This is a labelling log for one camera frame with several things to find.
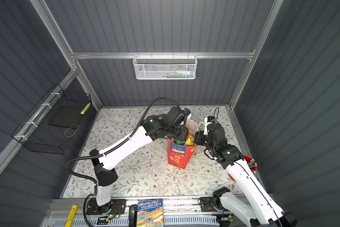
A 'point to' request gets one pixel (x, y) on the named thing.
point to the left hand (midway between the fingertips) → (187, 132)
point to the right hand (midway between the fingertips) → (197, 133)
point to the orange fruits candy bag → (190, 141)
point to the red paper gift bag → (179, 154)
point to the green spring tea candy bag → (178, 142)
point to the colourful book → (150, 213)
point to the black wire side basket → (48, 127)
